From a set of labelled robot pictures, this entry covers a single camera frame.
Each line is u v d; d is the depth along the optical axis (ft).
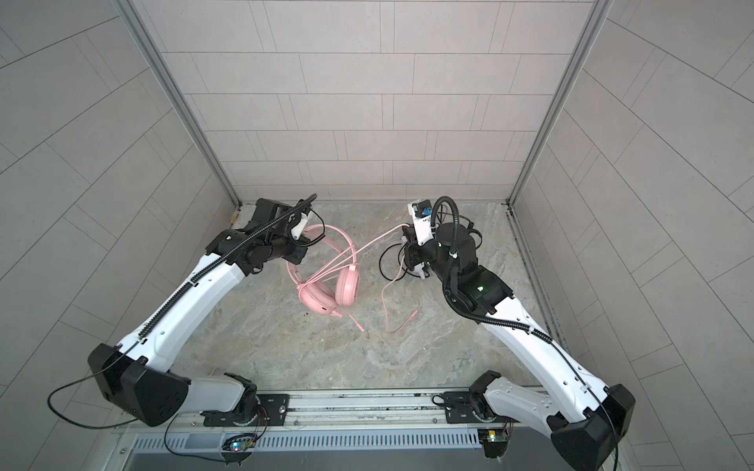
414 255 1.96
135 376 1.20
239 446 2.11
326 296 2.19
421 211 1.81
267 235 1.56
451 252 1.54
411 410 2.37
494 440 2.23
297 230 2.16
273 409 2.32
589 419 1.19
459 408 2.33
